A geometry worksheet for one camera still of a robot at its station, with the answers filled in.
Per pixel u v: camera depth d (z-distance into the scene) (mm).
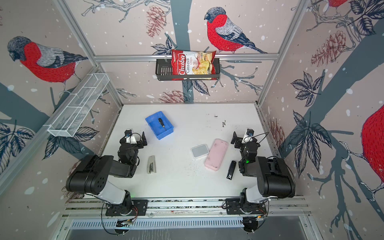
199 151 928
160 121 1072
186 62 876
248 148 698
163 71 949
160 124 1070
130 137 761
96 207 756
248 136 761
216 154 908
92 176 454
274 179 444
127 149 655
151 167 856
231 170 836
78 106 776
